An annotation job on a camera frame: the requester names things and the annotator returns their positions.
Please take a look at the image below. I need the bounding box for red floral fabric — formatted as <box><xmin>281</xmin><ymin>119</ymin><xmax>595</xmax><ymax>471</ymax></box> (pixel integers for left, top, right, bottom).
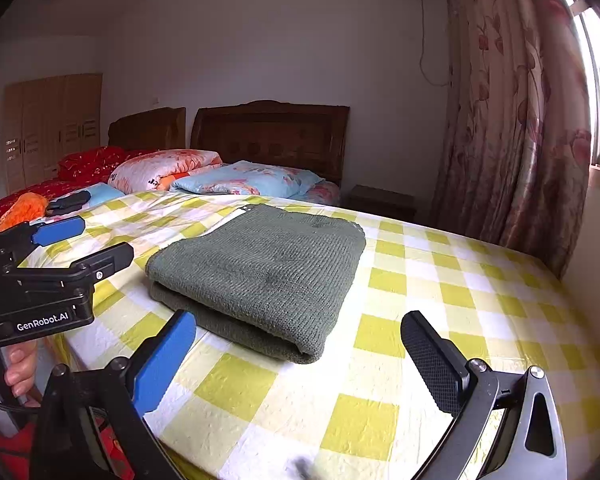
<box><xmin>0</xmin><ymin>414</ymin><xmax>135</xmax><ymax>479</ymax></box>

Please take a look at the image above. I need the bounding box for pink floral curtain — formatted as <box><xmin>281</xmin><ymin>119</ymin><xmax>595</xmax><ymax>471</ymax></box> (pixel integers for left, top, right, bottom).
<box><xmin>430</xmin><ymin>0</ymin><xmax>592</xmax><ymax>275</ymax></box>

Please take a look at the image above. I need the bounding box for dark wooden headboard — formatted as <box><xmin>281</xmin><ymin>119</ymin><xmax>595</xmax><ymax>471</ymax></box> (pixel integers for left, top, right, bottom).
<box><xmin>189</xmin><ymin>100</ymin><xmax>350</xmax><ymax>185</ymax></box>
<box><xmin>107</xmin><ymin>107</ymin><xmax>186</xmax><ymax>151</ymax></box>

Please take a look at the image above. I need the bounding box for light wooden wardrobe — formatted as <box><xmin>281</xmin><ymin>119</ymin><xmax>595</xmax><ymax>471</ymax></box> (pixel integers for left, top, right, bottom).
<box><xmin>0</xmin><ymin>73</ymin><xmax>102</xmax><ymax>193</ymax></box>

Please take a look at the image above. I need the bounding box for black object on bed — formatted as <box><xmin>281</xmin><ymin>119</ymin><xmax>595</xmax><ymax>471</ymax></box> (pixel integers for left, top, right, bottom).
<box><xmin>45</xmin><ymin>190</ymin><xmax>92</xmax><ymax>217</ymax></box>

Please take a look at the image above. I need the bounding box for person left hand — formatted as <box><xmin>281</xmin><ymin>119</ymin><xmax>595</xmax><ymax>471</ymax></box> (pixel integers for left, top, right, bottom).
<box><xmin>1</xmin><ymin>340</ymin><xmax>40</xmax><ymax>408</ymax></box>

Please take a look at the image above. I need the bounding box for light blue cloth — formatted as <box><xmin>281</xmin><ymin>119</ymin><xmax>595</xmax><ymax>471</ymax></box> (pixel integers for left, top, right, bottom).
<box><xmin>61</xmin><ymin>183</ymin><xmax>123</xmax><ymax>212</ymax></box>

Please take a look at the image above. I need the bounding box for red dotted blanket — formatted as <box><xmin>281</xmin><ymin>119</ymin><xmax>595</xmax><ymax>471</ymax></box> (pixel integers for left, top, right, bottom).
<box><xmin>0</xmin><ymin>146</ymin><xmax>151</xmax><ymax>219</ymax></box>

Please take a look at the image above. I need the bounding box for green white knit sweater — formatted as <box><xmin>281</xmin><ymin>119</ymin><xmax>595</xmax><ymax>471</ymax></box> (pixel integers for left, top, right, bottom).
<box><xmin>145</xmin><ymin>205</ymin><xmax>366</xmax><ymax>364</ymax></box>

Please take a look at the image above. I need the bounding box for air conditioner cord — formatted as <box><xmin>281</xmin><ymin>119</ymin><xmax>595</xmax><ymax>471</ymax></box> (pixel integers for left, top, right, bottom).
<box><xmin>417</xmin><ymin>0</ymin><xmax>452</xmax><ymax>88</ymax></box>

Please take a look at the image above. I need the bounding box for pink orange floral pillow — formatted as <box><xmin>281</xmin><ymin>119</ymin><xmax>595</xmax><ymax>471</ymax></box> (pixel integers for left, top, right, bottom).
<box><xmin>108</xmin><ymin>148</ymin><xmax>222</xmax><ymax>194</ymax></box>

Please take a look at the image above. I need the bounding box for light blue floral quilt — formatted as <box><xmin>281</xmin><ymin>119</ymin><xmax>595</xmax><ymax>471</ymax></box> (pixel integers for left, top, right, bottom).
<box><xmin>170</xmin><ymin>160</ymin><xmax>323</xmax><ymax>198</ymax></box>

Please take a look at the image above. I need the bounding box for dark wooden nightstand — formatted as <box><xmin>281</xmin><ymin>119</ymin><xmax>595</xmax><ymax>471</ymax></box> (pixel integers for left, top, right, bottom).
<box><xmin>343</xmin><ymin>184</ymin><xmax>416</xmax><ymax>222</ymax></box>

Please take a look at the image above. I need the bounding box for orange fluffy cloth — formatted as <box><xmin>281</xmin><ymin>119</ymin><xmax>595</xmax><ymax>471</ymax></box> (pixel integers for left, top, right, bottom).
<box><xmin>0</xmin><ymin>192</ymin><xmax>48</xmax><ymax>232</ymax></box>

